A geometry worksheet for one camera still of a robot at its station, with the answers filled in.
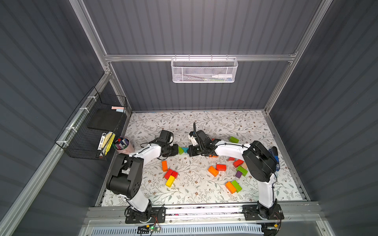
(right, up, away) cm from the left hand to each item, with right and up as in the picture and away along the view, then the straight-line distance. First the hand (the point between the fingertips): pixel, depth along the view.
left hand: (176, 151), depth 93 cm
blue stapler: (+62, 0, 0) cm, 62 cm away
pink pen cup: (-31, +4, -6) cm, 32 cm away
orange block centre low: (+23, -11, -6) cm, 26 cm away
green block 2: (+39, +7, +9) cm, 40 cm away
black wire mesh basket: (-42, +13, -20) cm, 48 cm away
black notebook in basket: (-37, +20, -14) cm, 44 cm away
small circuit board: (-12, -34, -22) cm, 42 cm away
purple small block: (+37, -13, -6) cm, 40 cm away
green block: (+3, 0, +1) cm, 3 cm away
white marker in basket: (+29, +48, 0) cm, 56 cm away
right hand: (+7, 0, -1) cm, 7 cm away
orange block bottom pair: (+31, -18, -12) cm, 38 cm away
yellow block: (-3, -15, -11) cm, 19 cm away
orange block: (-7, -9, -3) cm, 12 cm away
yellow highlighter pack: (-26, +9, -31) cm, 42 cm away
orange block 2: (+20, 0, -16) cm, 26 cm away
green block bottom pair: (+35, -18, -12) cm, 41 cm away
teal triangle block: (+5, +1, +1) cm, 5 cm away
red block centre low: (+28, -10, -2) cm, 30 cm away
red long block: (-4, -12, -7) cm, 15 cm away
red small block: (0, -12, -8) cm, 15 cm away
